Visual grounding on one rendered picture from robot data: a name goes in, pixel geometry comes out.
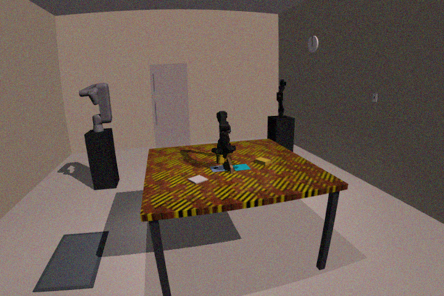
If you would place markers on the olive yellow cup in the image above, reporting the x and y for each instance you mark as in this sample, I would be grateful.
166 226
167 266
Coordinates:
220 158

